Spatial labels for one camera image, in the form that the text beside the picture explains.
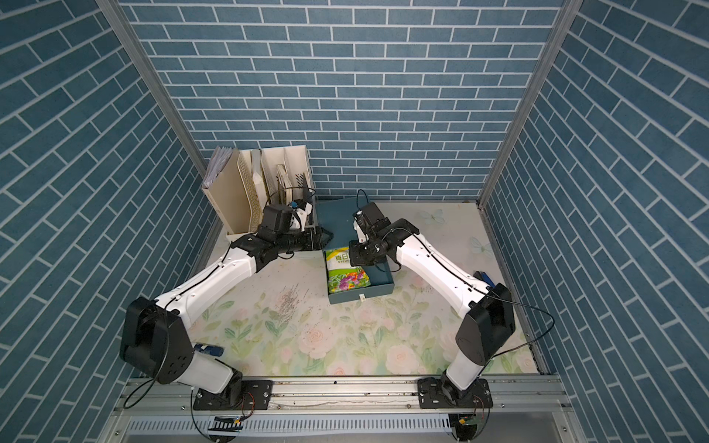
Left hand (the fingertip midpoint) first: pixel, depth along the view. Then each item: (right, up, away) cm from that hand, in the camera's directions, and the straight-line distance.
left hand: (331, 237), depth 83 cm
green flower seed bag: (+4, -11, -6) cm, 13 cm away
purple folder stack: (-39, +25, +9) cm, 47 cm away
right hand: (+7, -6, -3) cm, 10 cm away
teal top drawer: (+15, -12, -3) cm, 19 cm away
